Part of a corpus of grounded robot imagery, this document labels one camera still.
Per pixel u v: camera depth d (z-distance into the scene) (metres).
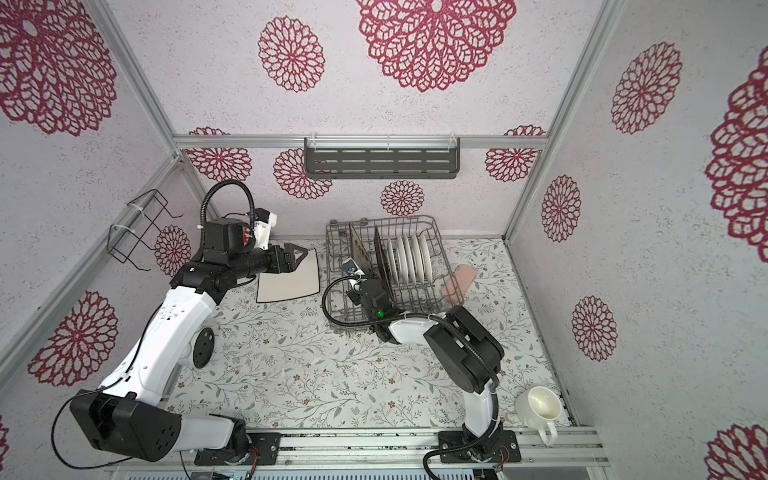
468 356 0.49
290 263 0.67
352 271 0.77
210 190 0.55
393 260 0.95
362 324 0.72
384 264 0.98
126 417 0.38
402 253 0.95
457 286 0.97
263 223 0.65
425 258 0.95
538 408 0.79
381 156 0.92
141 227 0.80
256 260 0.63
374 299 0.70
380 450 0.75
